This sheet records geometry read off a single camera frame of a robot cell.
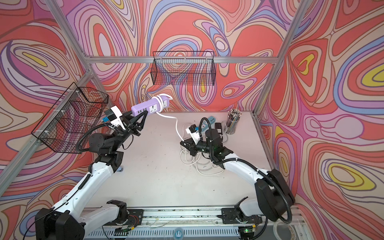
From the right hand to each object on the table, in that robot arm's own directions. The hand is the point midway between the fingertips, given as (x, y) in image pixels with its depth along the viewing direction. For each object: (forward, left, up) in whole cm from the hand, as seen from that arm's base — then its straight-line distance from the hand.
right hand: (182, 146), depth 78 cm
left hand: (0, +13, +25) cm, 28 cm away
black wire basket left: (+18, +57, +12) cm, 61 cm away
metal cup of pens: (+23, -32, -2) cm, 39 cm away
